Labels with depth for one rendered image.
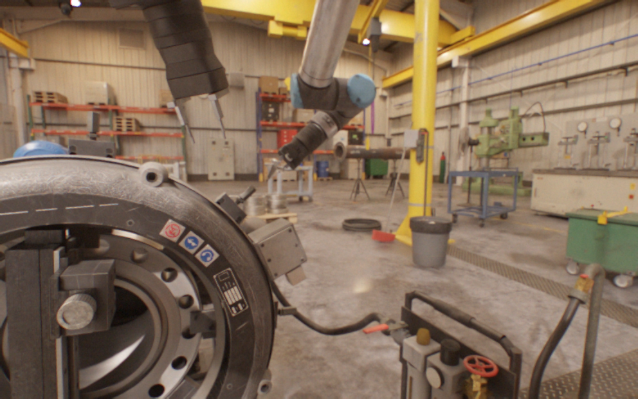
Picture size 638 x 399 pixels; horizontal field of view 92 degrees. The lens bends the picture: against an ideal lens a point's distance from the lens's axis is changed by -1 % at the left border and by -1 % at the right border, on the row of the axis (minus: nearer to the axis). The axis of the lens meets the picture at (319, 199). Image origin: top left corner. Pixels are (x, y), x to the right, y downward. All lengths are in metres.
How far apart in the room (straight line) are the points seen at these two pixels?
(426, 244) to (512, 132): 8.64
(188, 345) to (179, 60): 0.64
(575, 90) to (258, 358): 12.19
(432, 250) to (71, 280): 2.83
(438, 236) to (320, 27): 2.55
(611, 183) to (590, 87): 6.45
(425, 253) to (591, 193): 3.74
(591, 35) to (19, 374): 12.78
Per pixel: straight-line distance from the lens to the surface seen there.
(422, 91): 4.08
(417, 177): 4.00
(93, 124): 0.78
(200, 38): 0.48
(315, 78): 0.82
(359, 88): 0.90
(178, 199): 0.64
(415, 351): 1.00
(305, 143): 0.95
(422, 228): 3.04
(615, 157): 6.93
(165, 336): 0.87
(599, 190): 6.27
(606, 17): 12.64
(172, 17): 0.47
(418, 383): 1.05
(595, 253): 3.42
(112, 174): 0.65
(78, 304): 0.58
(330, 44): 0.76
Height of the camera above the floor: 0.97
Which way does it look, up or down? 7 degrees down
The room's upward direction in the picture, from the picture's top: straight up
